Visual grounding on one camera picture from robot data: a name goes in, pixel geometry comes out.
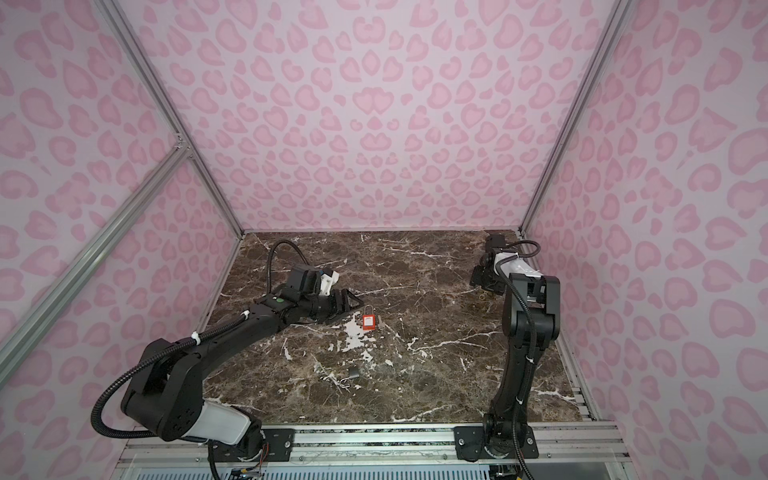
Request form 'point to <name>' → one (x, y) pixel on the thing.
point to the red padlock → (369, 322)
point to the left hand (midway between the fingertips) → (360, 303)
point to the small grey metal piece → (353, 372)
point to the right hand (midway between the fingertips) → (486, 282)
